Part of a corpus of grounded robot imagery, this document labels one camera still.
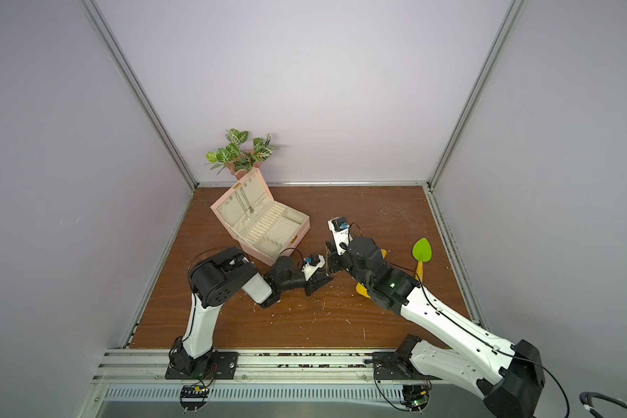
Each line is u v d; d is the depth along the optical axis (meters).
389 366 0.73
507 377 0.38
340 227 0.61
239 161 1.00
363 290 0.85
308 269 0.81
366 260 0.52
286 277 0.78
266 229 0.97
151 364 0.76
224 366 0.73
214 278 0.55
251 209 0.97
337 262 0.64
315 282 0.83
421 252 0.97
